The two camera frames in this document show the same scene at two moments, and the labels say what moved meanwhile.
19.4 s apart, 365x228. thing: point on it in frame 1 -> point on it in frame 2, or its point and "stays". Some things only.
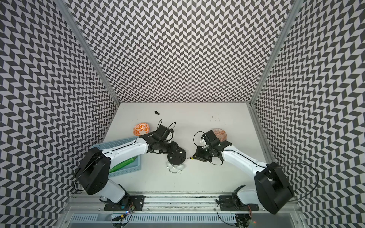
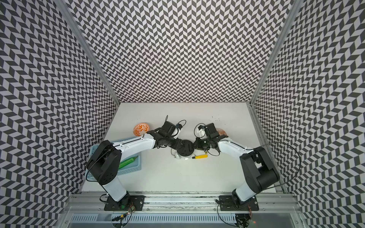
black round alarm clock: (175, 162) -> (185, 151)
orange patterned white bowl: (140, 129) stays
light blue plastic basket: (134, 166) stays
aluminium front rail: (281, 204) stays
